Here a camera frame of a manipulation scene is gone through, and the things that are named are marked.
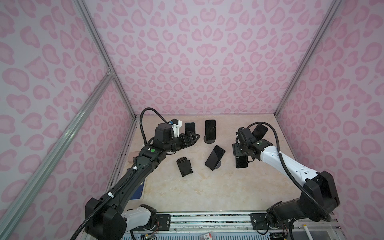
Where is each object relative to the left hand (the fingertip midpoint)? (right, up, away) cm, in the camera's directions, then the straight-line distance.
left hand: (195, 136), depth 73 cm
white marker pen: (+52, -44, -3) cm, 69 cm away
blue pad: (-31, -31, +7) cm, 44 cm away
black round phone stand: (+9, -6, +33) cm, 34 cm away
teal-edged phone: (+11, -14, +16) cm, 24 cm away
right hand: (+25, -7, +13) cm, 29 cm away
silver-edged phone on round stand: (+9, +3, +25) cm, 27 cm away
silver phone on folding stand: (-4, +5, +25) cm, 26 cm away
